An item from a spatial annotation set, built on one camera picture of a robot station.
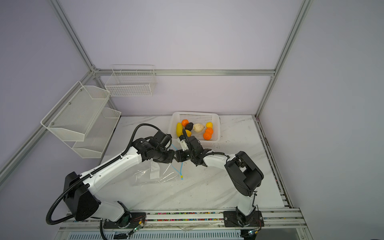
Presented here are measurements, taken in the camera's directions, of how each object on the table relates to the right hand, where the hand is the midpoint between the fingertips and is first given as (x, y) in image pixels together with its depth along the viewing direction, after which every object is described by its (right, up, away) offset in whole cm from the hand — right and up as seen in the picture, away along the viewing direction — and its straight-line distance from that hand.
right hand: (174, 154), depth 88 cm
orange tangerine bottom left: (+23, +15, +19) cm, 33 cm away
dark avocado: (+8, +17, +19) cm, 27 cm away
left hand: (0, -1, -10) cm, 10 cm away
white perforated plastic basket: (+17, +24, +23) cm, 37 cm away
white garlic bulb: (+14, +17, +19) cm, 29 cm away
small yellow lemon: (+23, +18, +22) cm, 37 cm away
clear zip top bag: (-10, -9, -5) cm, 15 cm away
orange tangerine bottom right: (+21, +11, +14) cm, 27 cm away
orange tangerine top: (+5, +21, +22) cm, 30 cm away
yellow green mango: (+1, +15, +18) cm, 24 cm away
